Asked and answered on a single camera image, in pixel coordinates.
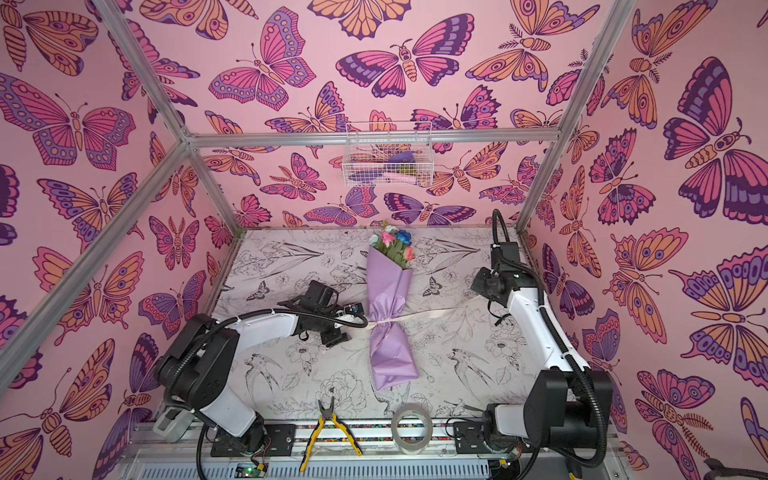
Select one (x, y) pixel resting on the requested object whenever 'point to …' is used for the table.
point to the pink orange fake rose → (409, 252)
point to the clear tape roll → (408, 448)
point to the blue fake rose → (405, 237)
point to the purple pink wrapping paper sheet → (393, 357)
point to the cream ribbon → (416, 317)
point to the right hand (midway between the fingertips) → (485, 280)
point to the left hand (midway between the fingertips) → (347, 322)
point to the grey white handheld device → (172, 423)
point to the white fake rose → (373, 239)
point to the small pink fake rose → (387, 238)
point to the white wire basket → (388, 155)
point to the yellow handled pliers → (326, 414)
